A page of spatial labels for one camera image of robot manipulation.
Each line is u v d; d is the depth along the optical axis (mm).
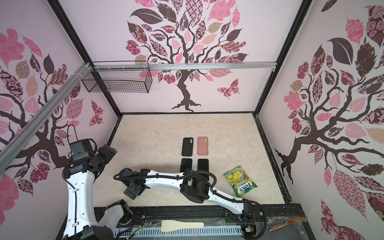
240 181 829
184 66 920
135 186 615
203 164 923
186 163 924
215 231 698
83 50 828
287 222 725
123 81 1220
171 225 706
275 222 727
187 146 1008
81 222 384
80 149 534
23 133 543
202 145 1010
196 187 562
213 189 569
